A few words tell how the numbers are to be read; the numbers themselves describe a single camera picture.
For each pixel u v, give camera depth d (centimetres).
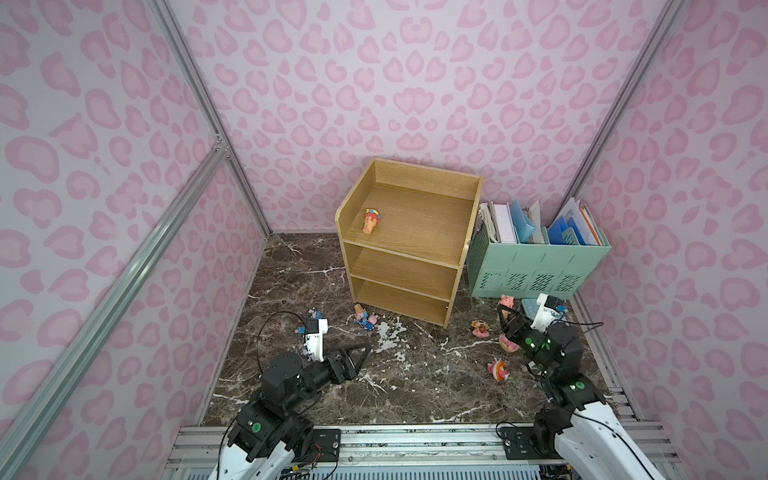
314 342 64
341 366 61
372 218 75
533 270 88
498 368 82
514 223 86
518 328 68
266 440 50
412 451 73
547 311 70
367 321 93
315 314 95
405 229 78
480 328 90
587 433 52
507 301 78
